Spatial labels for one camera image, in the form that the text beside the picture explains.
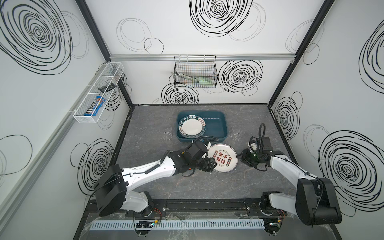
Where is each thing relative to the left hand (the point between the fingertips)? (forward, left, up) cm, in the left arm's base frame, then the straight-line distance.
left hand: (213, 164), depth 76 cm
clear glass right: (+27, -18, -9) cm, 34 cm away
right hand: (+8, -15, -8) cm, 19 cm away
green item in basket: (+42, +4, +20) cm, 47 cm away
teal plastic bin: (+37, -4, -12) cm, 40 cm away
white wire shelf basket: (+49, +64, +20) cm, 83 cm away
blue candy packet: (+18, +59, +22) cm, 65 cm away
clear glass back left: (+26, +29, -7) cm, 40 cm away
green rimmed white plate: (+32, +13, -11) cm, 36 cm away
